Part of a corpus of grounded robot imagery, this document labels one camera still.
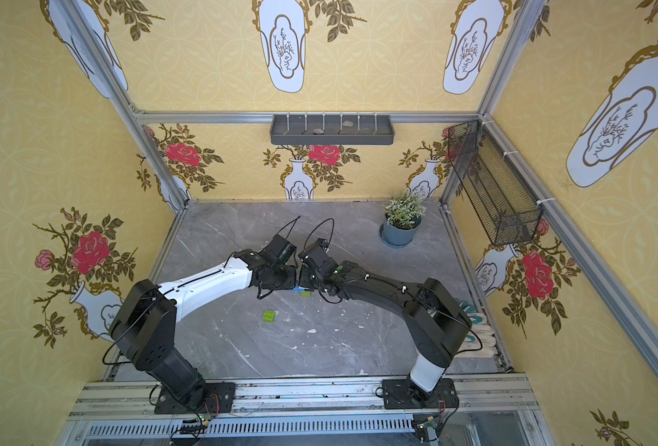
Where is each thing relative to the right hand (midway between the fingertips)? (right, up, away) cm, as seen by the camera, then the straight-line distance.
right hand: (304, 286), depth 88 cm
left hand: (-2, +1, +1) cm, 3 cm away
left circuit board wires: (-26, -33, -16) cm, 45 cm away
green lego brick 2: (-11, -9, -1) cm, 14 cm away
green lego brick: (0, -3, +4) cm, 5 cm away
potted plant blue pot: (+33, +22, +7) cm, 40 cm away
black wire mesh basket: (+61, +22, -7) cm, 65 cm away
